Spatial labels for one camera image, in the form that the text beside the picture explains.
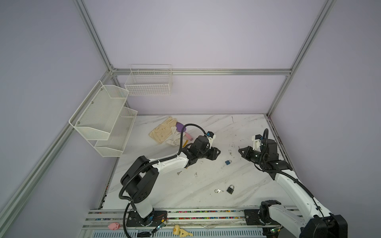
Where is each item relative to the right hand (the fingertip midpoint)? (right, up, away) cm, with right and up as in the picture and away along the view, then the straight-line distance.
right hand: (238, 149), depth 81 cm
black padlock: (-5, -23, +1) cm, 24 cm away
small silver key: (-11, -24, +1) cm, 26 cm away
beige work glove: (-50, +8, +27) cm, 58 cm away
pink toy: (-64, -36, -11) cm, 74 cm away
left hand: (-12, -2, +3) cm, 12 cm away
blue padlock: (-3, -10, +12) cm, 16 cm away
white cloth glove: (-38, +5, +23) cm, 45 cm away
